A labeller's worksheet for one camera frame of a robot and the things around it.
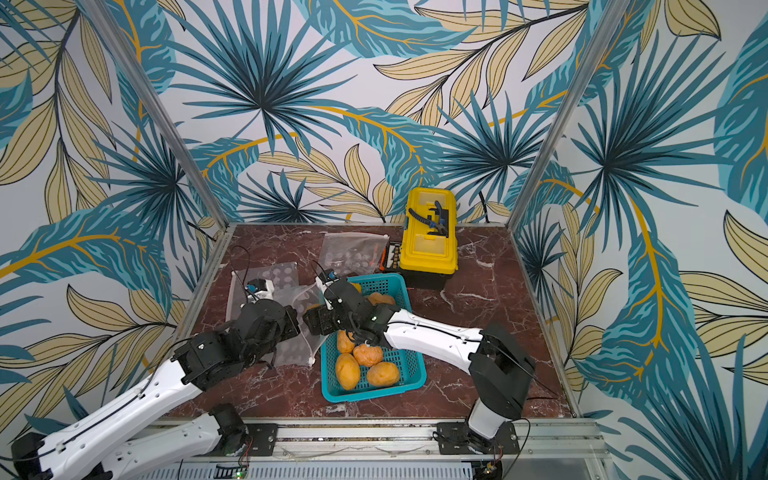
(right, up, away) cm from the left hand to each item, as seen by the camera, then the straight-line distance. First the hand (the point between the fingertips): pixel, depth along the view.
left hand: (298, 317), depth 73 cm
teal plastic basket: (+29, -17, +9) cm, 35 cm away
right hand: (+3, 0, +5) cm, 6 cm away
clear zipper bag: (-1, -10, +9) cm, 13 cm away
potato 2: (+21, -16, +5) cm, 27 cm away
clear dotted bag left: (-14, +8, +31) cm, 36 cm away
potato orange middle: (+17, -12, +9) cm, 23 cm away
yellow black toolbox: (+35, +18, +20) cm, 44 cm away
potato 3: (+10, -10, +11) cm, 18 cm away
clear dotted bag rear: (+9, +16, +35) cm, 40 cm away
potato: (+11, -16, +6) cm, 20 cm away
